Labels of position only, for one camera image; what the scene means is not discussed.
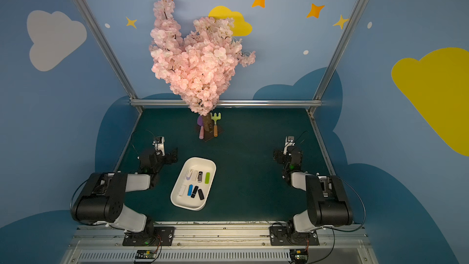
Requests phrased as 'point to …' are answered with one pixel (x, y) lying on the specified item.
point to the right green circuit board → (298, 256)
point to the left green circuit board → (145, 254)
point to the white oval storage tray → (193, 183)
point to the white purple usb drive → (190, 173)
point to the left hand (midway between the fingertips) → (167, 146)
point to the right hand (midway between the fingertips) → (289, 147)
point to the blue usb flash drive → (190, 190)
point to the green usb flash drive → (207, 178)
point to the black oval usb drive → (201, 194)
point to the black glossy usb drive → (194, 192)
